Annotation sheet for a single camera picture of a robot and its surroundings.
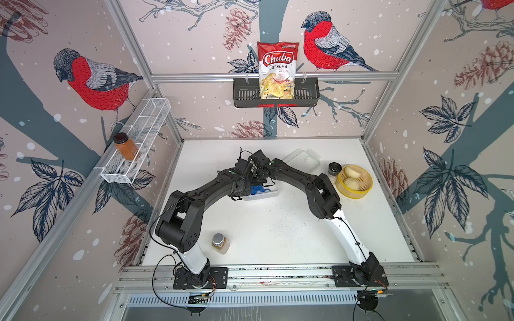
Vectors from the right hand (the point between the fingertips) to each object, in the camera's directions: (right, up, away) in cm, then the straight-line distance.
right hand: (245, 182), depth 101 cm
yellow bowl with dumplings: (+54, +1, -6) cm, 54 cm away
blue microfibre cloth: (+5, -3, -6) cm, 8 cm away
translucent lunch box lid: (+32, +12, +10) cm, 36 cm away
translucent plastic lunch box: (+14, -5, -5) cm, 16 cm away
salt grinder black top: (+43, +8, -8) cm, 44 cm away
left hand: (+2, -1, -8) cm, 8 cm away
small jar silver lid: (-8, -17, -28) cm, 34 cm away
